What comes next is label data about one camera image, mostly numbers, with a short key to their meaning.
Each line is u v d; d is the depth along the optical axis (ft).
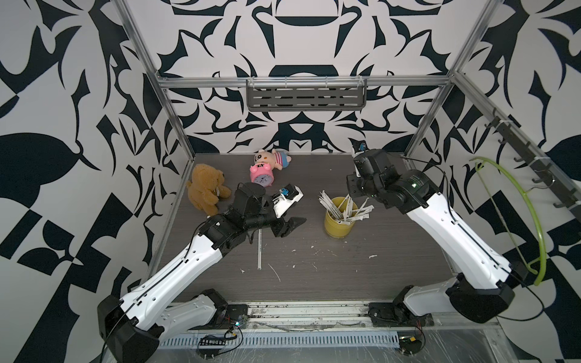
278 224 1.97
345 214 2.78
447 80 3.01
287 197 1.86
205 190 2.85
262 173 3.28
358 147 1.95
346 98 3.22
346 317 2.49
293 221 1.97
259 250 2.90
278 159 3.59
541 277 1.90
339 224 2.39
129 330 1.21
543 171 1.86
